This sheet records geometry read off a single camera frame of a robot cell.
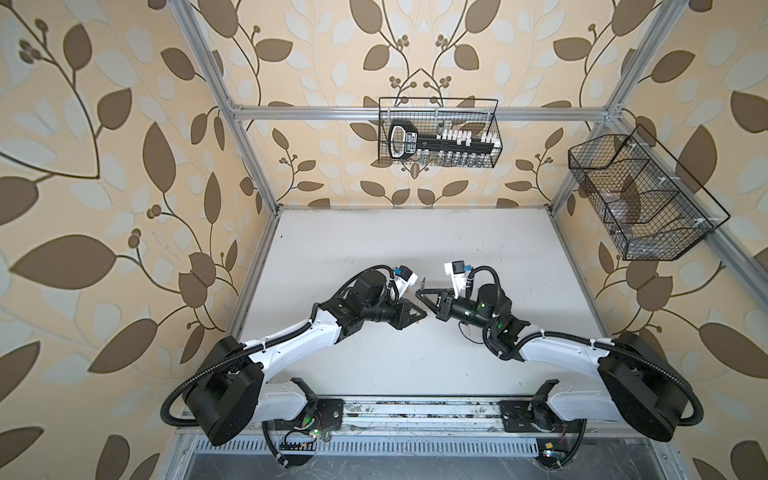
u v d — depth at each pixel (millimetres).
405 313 690
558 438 723
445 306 693
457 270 712
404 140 828
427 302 751
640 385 427
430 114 900
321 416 737
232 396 406
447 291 722
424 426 737
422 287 760
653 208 724
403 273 721
